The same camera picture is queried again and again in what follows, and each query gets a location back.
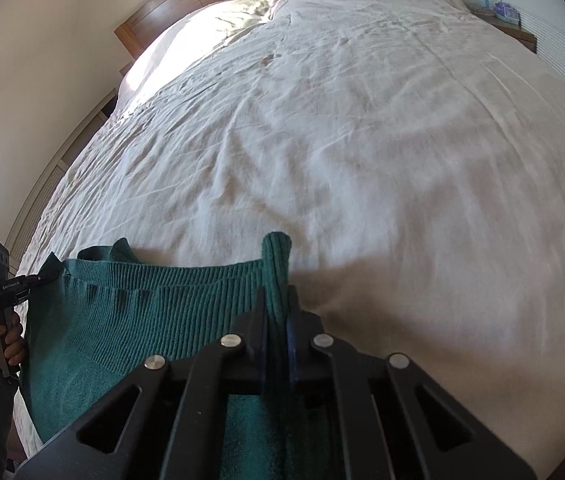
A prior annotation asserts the dark green knit sweater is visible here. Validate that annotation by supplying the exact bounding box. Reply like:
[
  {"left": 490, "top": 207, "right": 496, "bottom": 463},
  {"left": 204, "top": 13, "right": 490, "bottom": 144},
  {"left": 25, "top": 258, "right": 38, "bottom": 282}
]
[{"left": 21, "top": 231, "right": 333, "bottom": 480}]

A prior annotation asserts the person's left hand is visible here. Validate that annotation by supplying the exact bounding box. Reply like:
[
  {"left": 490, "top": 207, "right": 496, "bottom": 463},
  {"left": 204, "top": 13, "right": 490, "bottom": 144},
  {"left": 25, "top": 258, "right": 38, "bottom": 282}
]
[{"left": 0, "top": 320, "right": 25, "bottom": 366}]

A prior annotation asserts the white duvet cover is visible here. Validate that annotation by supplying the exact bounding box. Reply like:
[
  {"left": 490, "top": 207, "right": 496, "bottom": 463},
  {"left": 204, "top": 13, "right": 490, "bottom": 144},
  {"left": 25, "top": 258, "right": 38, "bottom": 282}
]
[{"left": 20, "top": 0, "right": 565, "bottom": 478}]

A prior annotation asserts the white pillow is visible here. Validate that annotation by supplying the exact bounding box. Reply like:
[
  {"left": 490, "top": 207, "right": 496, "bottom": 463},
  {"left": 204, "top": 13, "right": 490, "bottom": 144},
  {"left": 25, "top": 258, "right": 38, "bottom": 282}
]
[{"left": 116, "top": 0, "right": 274, "bottom": 112}]

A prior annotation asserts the wooden nightstand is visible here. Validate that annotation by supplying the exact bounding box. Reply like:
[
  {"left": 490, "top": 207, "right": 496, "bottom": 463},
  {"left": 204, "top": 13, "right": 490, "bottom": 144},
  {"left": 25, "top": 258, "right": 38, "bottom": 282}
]
[{"left": 469, "top": 6, "right": 537, "bottom": 53}]

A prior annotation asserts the blue tissue pack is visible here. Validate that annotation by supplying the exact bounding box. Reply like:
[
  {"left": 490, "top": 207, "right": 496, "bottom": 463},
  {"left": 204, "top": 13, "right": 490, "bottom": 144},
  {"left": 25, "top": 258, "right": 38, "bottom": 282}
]
[{"left": 493, "top": 1, "right": 521, "bottom": 26}]

